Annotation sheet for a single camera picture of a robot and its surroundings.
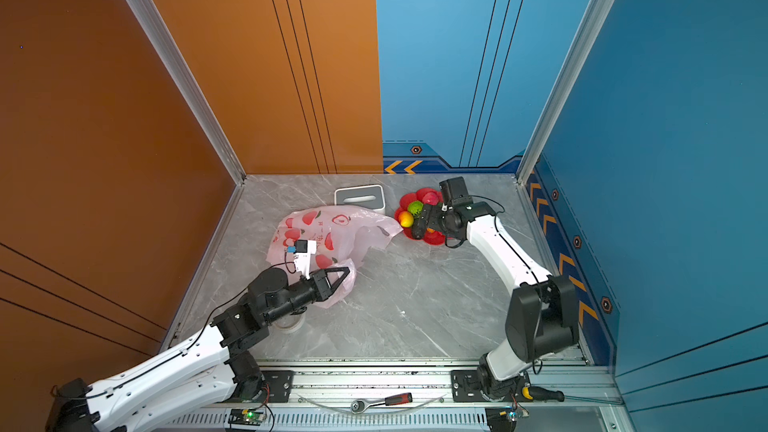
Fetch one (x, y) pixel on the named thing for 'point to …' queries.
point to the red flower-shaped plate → (435, 238)
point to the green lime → (415, 207)
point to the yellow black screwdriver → (538, 393)
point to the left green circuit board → (246, 417)
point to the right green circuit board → (501, 419)
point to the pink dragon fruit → (430, 198)
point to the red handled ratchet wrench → (359, 406)
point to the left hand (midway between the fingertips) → (350, 270)
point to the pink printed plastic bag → (342, 233)
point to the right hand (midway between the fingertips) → (431, 222)
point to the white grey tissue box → (367, 196)
